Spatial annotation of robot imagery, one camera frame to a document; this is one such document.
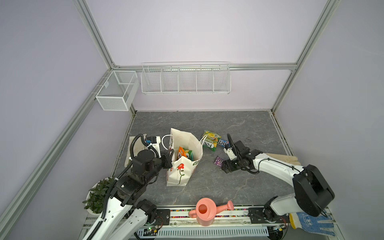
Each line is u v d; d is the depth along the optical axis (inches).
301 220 28.5
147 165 19.2
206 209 26.2
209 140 39.0
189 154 31.9
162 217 29.1
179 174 28.9
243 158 26.1
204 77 38.9
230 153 31.8
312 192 16.9
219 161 35.9
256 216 28.9
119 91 40.2
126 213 17.5
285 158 36.8
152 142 22.7
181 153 30.1
